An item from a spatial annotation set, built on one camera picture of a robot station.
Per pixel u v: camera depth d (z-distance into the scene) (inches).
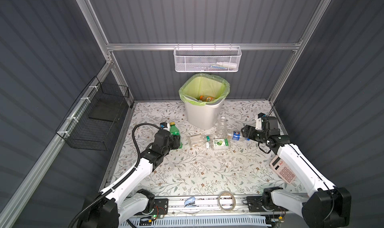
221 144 36.2
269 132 24.3
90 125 29.0
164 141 24.9
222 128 41.3
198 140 38.6
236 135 37.5
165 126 28.5
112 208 15.3
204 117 34.2
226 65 36.7
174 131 32.5
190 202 29.0
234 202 29.0
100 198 15.7
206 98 40.2
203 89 40.3
